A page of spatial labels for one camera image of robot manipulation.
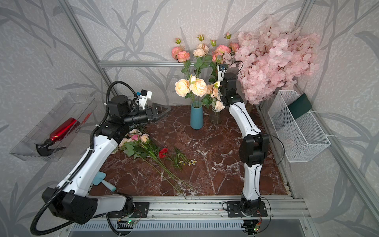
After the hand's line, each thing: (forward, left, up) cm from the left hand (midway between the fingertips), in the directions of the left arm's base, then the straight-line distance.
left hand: (167, 113), depth 64 cm
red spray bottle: (-15, +48, -6) cm, 51 cm away
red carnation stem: (-1, +8, -35) cm, 36 cm away
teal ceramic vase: (+20, -13, -25) cm, 35 cm away
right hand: (+32, -25, -1) cm, 41 cm away
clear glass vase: (+27, -27, -34) cm, 51 cm away
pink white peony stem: (+5, +27, -37) cm, 46 cm away
